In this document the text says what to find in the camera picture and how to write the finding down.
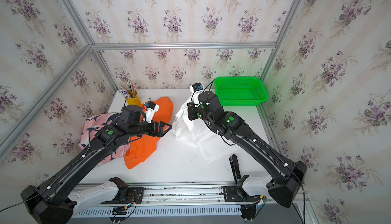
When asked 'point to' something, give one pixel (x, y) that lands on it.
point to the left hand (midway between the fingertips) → (168, 126)
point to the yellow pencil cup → (134, 101)
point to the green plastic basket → (240, 91)
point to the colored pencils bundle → (130, 89)
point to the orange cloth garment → (142, 149)
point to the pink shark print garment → (92, 125)
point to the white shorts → (198, 135)
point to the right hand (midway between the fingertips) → (189, 105)
